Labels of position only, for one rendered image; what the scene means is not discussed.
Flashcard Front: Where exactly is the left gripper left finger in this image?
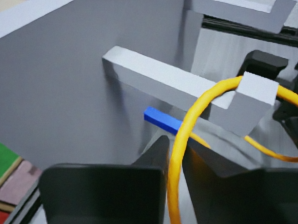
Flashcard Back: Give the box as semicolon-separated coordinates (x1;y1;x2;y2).
38;135;170;224

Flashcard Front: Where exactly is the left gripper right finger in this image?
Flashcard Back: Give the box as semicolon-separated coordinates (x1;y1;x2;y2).
182;137;298;224

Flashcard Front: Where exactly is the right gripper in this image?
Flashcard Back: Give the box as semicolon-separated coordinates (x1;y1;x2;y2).
236;49;298;149

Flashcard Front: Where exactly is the orange cable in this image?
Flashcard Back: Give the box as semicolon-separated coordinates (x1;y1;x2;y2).
167;77;298;224

